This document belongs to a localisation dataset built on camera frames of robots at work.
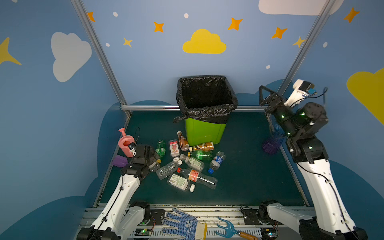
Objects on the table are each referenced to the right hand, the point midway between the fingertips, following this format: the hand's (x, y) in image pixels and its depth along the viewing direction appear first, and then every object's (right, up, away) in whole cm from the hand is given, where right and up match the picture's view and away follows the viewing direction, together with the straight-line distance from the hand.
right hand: (268, 87), depth 56 cm
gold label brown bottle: (-20, -28, +40) cm, 53 cm away
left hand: (-53, -31, +27) cm, 67 cm away
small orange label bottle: (-52, -39, +35) cm, 74 cm away
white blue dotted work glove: (-31, -65, +16) cm, 73 cm away
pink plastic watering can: (-72, -24, +35) cm, 83 cm away
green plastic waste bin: (-25, -18, +36) cm, 48 cm away
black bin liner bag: (-20, +4, +44) cm, 49 cm away
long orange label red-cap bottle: (-26, -44, +31) cm, 60 cm away
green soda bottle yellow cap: (-23, -33, +39) cm, 56 cm away
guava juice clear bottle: (-41, -29, +40) cm, 64 cm away
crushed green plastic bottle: (-50, -29, +41) cm, 71 cm away
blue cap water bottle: (-15, -38, +37) cm, 56 cm away
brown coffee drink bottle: (-35, -26, +42) cm, 61 cm away
